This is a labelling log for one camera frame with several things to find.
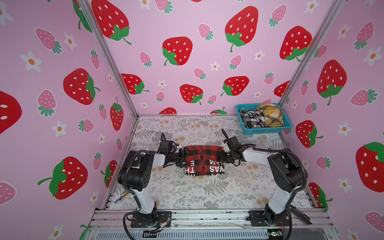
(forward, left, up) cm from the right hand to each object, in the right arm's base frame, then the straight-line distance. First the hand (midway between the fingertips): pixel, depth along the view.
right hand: (217, 158), depth 95 cm
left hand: (-4, +16, +4) cm, 16 cm away
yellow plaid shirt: (+34, -39, +8) cm, 53 cm away
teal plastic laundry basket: (+46, -23, +6) cm, 52 cm away
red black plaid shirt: (-4, +8, +4) cm, 10 cm away
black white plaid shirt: (+31, -26, +8) cm, 41 cm away
